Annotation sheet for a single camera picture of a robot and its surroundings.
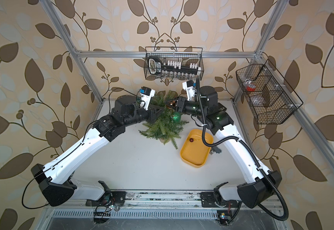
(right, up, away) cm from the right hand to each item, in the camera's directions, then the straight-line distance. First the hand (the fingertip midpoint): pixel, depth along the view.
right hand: (167, 103), depth 64 cm
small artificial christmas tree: (0, -12, +6) cm, 13 cm away
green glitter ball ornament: (+4, -7, +7) cm, 10 cm away
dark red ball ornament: (+15, -23, +31) cm, 41 cm away
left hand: (-3, -1, 0) cm, 3 cm away
